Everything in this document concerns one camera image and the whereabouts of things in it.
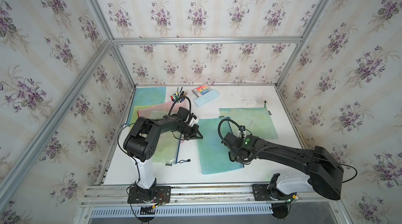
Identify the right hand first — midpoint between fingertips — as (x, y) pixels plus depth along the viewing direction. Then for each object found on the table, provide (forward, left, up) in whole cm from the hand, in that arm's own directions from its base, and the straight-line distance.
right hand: (239, 150), depth 84 cm
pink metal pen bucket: (+31, +38, +9) cm, 49 cm away
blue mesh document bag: (+42, +62, -4) cm, 75 cm away
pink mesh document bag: (+16, +37, +17) cm, 44 cm away
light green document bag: (+4, +39, -3) cm, 40 cm away
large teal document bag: (-3, +13, -2) cm, 14 cm away
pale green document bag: (+22, -15, -5) cm, 27 cm away
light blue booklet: (+39, +18, -2) cm, 43 cm away
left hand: (+8, +20, -1) cm, 21 cm away
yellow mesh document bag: (+23, +65, -2) cm, 69 cm away
